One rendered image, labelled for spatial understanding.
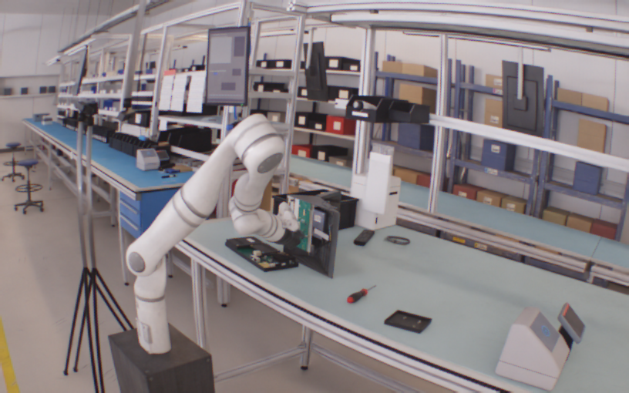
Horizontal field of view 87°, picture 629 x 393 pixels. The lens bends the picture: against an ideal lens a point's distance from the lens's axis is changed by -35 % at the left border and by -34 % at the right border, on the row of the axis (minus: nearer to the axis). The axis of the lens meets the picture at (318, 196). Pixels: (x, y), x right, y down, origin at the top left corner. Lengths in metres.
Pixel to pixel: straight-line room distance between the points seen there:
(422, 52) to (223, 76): 3.78
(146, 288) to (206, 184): 0.35
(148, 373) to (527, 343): 0.93
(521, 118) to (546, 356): 2.25
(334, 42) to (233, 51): 4.46
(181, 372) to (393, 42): 5.67
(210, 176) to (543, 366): 0.86
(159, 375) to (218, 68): 2.00
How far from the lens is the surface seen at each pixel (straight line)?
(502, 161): 4.99
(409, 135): 5.61
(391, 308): 1.31
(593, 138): 4.71
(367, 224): 2.04
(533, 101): 3.01
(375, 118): 1.81
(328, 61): 6.37
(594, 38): 1.31
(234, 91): 2.73
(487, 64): 5.64
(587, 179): 4.75
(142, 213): 2.93
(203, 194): 1.01
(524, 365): 1.01
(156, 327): 1.22
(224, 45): 2.73
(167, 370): 1.21
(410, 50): 6.21
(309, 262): 1.60
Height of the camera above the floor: 1.56
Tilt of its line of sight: 13 degrees down
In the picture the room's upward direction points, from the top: 5 degrees clockwise
